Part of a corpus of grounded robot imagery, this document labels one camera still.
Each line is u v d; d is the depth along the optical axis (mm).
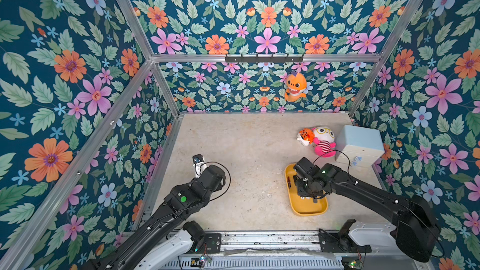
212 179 538
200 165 633
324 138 1010
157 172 985
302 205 838
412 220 402
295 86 975
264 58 929
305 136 1012
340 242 648
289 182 897
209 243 738
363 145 870
